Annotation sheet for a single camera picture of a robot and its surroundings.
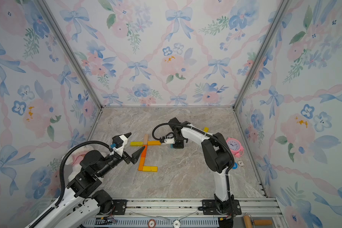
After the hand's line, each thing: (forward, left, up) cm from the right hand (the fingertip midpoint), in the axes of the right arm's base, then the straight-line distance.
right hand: (178, 141), depth 97 cm
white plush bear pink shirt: (-17, +59, +10) cm, 62 cm away
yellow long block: (-19, +17, -1) cm, 25 cm away
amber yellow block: (-1, +17, -1) cm, 17 cm away
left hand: (-16, +19, +28) cm, 38 cm away
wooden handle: (-45, -34, -2) cm, 56 cm away
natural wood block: (+3, +23, -2) cm, 23 cm away
